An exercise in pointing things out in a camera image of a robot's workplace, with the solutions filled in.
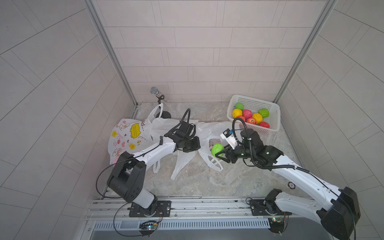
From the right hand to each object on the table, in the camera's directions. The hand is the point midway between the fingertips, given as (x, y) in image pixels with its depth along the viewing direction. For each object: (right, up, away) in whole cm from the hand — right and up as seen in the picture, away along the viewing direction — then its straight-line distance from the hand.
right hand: (219, 153), depth 72 cm
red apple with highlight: (+25, +15, +27) cm, 40 cm away
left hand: (-7, +1, +12) cm, 14 cm away
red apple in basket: (+33, +13, +24) cm, 43 cm away
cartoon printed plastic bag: (-49, +8, +11) cm, 51 cm away
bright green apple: (-2, +4, -4) cm, 5 cm away
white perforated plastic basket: (+31, +27, +36) cm, 55 cm away
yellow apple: (+16, +21, +32) cm, 42 cm away
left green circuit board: (-32, -31, -7) cm, 45 cm away
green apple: (+20, +26, +36) cm, 49 cm away
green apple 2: (+36, +21, +32) cm, 53 cm away
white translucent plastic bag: (-34, +12, +17) cm, 40 cm away
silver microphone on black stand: (-36, +33, +13) cm, 50 cm away
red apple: (+19, +17, +29) cm, 39 cm away
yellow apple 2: (+30, +17, +27) cm, 44 cm away
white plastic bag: (-4, +8, +12) cm, 15 cm away
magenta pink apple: (+23, +20, +30) cm, 43 cm away
